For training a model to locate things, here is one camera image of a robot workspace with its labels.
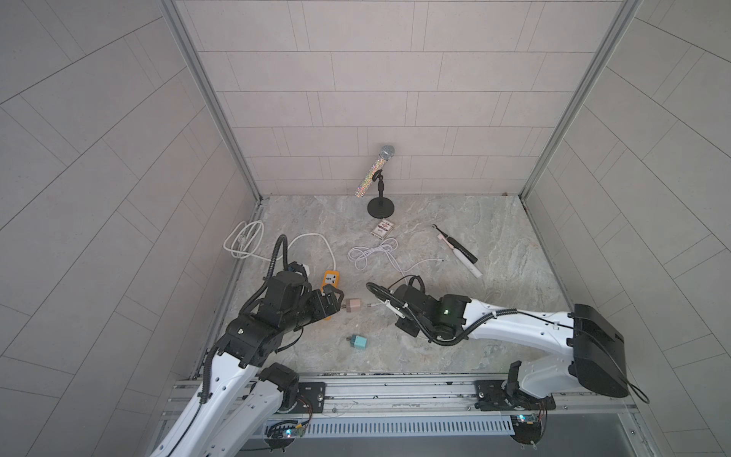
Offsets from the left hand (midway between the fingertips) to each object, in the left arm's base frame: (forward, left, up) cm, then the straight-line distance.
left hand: (339, 298), depth 71 cm
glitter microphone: (+46, -12, +11) cm, 49 cm away
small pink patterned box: (+34, -12, -15) cm, 39 cm away
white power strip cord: (+31, +40, -17) cm, 53 cm away
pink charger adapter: (+4, -3, -13) cm, 14 cm away
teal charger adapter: (-7, -5, -13) cm, 16 cm away
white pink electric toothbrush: (+20, -40, -14) cm, 47 cm away
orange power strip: (+14, +5, -15) cm, 21 cm away
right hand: (+1, -16, -11) cm, 19 cm away
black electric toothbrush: (+25, -40, -14) cm, 49 cm away
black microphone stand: (+45, -11, -15) cm, 49 cm away
